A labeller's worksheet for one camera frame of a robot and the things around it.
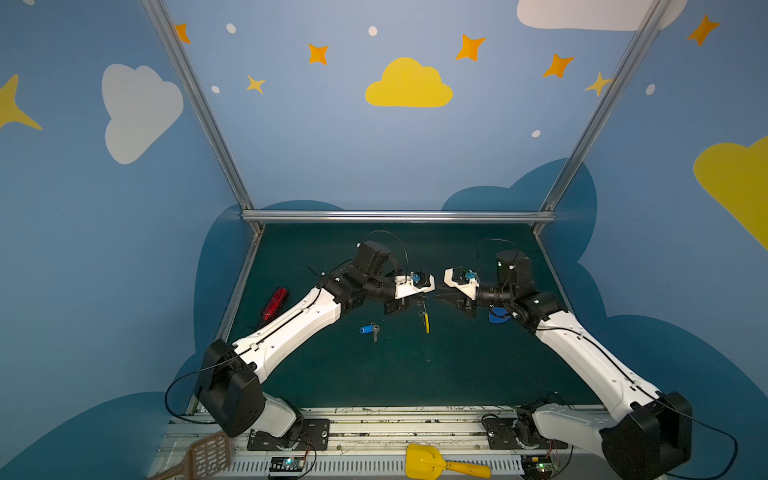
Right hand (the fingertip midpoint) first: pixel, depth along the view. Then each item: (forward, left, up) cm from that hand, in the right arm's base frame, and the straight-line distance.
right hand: (440, 284), depth 74 cm
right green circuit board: (-35, -25, -26) cm, 50 cm away
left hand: (-2, +4, 0) cm, 5 cm away
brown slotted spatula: (-38, +56, -24) cm, 71 cm away
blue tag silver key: (-1, +18, -24) cm, 30 cm away
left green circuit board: (-38, +36, -24) cm, 57 cm away
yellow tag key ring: (-7, +3, -5) cm, 9 cm away
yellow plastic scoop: (-36, +3, -22) cm, 42 cm away
